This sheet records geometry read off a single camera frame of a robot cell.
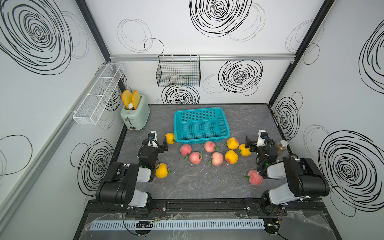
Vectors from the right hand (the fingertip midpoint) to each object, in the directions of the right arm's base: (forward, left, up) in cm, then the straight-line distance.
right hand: (256, 136), depth 90 cm
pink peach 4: (-13, +24, -4) cm, 27 cm away
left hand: (-3, +60, +1) cm, 60 cm away
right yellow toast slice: (+21, +77, +10) cm, 80 cm away
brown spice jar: (-5, -14, -1) cm, 15 cm away
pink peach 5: (-24, +5, -4) cm, 25 cm away
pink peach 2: (-14, +37, -3) cm, 39 cm away
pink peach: (-8, +43, -4) cm, 43 cm away
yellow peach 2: (-22, +54, -4) cm, 59 cm away
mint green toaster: (+10, +75, +2) cm, 76 cm away
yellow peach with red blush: (-3, +14, -4) cm, 15 cm away
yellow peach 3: (-12, +16, -5) cm, 20 cm away
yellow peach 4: (-8, +7, -5) cm, 12 cm away
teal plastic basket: (+15, +34, -10) cm, 38 cm away
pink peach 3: (-5, +28, -4) cm, 29 cm away
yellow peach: (-1, +53, -3) cm, 53 cm away
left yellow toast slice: (+19, +81, +13) cm, 84 cm away
